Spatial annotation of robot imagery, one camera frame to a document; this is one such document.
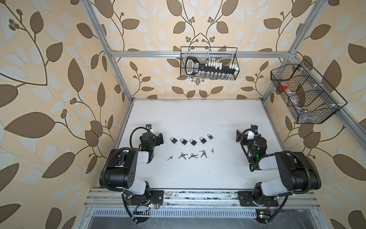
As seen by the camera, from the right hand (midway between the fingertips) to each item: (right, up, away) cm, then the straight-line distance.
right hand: (246, 132), depth 91 cm
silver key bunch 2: (-34, -15, -2) cm, 37 cm away
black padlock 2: (-34, -8, +5) cm, 35 cm away
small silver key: (-48, -16, -2) cm, 51 cm away
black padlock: (-40, -7, +5) cm, 41 cm away
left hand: (-60, -1, +4) cm, 60 cm away
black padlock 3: (-27, -6, +5) cm, 28 cm away
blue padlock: (-22, -5, +8) cm, 24 cm away
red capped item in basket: (+23, +30, -3) cm, 37 cm away
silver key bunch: (-41, -14, -2) cm, 43 cm away
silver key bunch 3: (-27, -14, 0) cm, 31 cm away
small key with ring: (-21, -12, +1) cm, 25 cm away
